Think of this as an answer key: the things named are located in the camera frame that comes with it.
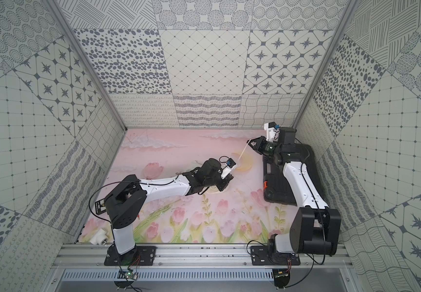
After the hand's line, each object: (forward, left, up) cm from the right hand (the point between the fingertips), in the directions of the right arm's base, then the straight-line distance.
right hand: (249, 141), depth 81 cm
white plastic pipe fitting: (-36, +65, -22) cm, 77 cm away
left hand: (-8, +8, -14) cm, 18 cm away
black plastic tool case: (-13, -14, -19) cm, 27 cm away
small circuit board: (-48, +49, -25) cm, 73 cm away
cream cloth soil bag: (-16, +17, -17) cm, 28 cm away
